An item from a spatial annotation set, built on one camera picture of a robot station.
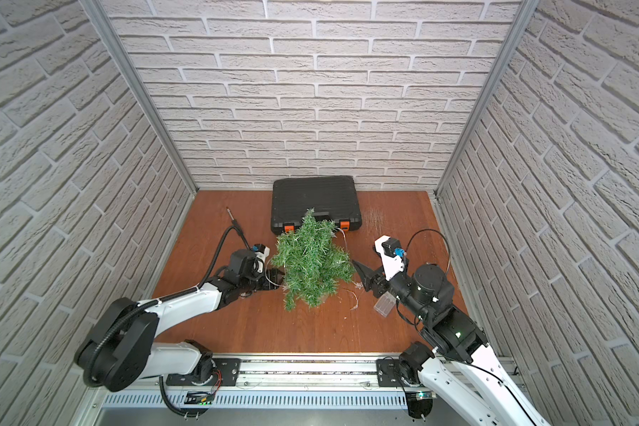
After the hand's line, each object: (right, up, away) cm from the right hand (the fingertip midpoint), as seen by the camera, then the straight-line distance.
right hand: (368, 254), depth 64 cm
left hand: (-26, -10, +24) cm, 37 cm away
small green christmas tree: (-14, -2, -2) cm, 14 cm away
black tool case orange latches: (-8, +17, +44) cm, 48 cm away
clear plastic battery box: (+9, -20, +21) cm, 30 cm away
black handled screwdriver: (-49, +7, +44) cm, 67 cm away
